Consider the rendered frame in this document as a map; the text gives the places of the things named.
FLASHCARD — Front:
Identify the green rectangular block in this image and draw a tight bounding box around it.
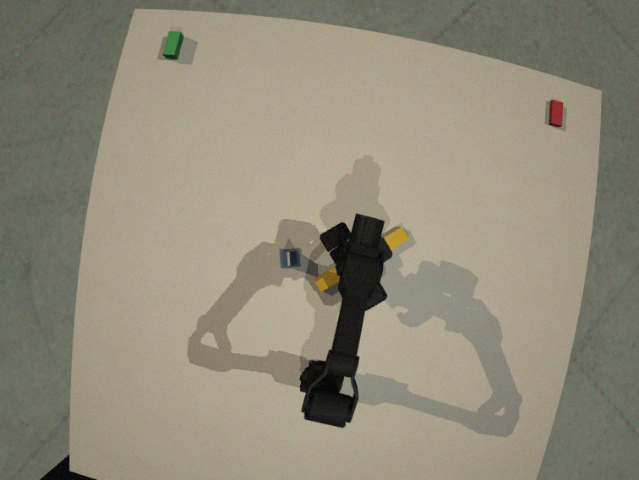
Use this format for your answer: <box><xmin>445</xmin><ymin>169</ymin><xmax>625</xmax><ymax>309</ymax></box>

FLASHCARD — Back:
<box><xmin>162</xmin><ymin>31</ymin><xmax>183</xmax><ymax>59</ymax></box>

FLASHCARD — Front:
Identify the yellow bar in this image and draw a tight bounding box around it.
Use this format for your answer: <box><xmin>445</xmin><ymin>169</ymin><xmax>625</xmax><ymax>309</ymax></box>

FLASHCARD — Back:
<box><xmin>314</xmin><ymin>226</ymin><xmax>409</xmax><ymax>292</ymax></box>

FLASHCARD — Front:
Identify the red rectangular block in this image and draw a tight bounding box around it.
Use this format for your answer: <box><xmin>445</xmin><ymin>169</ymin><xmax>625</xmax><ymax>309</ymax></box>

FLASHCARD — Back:
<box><xmin>549</xmin><ymin>100</ymin><xmax>564</xmax><ymax>128</ymax></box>

